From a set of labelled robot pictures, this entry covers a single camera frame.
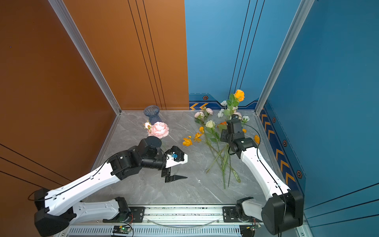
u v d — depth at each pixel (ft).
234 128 1.96
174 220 2.38
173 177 1.78
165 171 1.84
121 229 2.33
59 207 1.27
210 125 3.52
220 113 3.80
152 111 3.16
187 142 2.91
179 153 1.67
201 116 3.69
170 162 1.70
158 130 2.04
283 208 1.25
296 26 2.46
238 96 2.85
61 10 2.29
